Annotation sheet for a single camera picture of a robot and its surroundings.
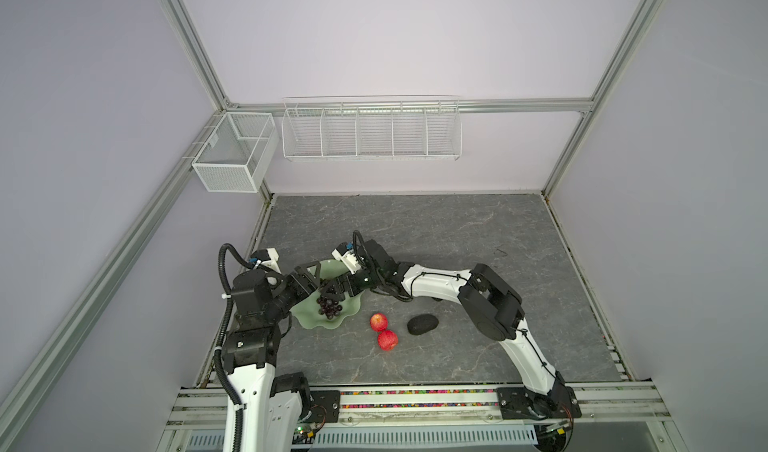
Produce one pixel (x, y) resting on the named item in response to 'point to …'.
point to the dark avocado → (422, 323)
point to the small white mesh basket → (237, 153)
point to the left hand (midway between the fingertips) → (313, 272)
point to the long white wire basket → (372, 128)
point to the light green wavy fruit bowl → (309, 312)
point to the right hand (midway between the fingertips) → (329, 291)
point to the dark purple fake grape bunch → (329, 307)
